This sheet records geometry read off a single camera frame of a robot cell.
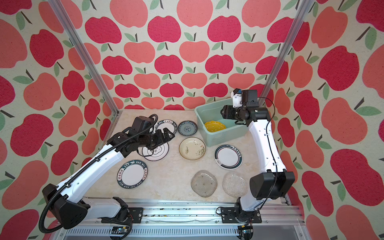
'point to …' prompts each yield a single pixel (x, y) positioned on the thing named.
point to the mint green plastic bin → (211, 111)
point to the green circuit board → (119, 230)
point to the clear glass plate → (235, 184)
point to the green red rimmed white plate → (228, 156)
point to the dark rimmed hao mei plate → (131, 174)
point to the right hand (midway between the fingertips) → (230, 110)
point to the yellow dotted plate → (213, 126)
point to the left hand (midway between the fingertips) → (172, 139)
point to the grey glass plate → (204, 183)
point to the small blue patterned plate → (187, 128)
